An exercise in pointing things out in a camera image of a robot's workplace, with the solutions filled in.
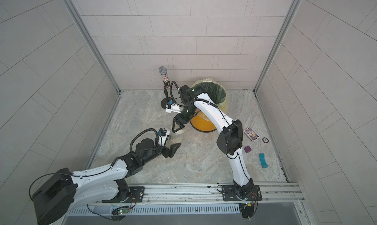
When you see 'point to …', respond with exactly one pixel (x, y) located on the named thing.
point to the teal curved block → (262, 158)
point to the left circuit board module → (120, 213)
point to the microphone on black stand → (163, 71)
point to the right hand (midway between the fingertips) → (178, 126)
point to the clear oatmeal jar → (175, 138)
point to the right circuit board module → (247, 209)
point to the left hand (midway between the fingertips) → (177, 139)
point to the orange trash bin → (201, 123)
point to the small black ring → (265, 140)
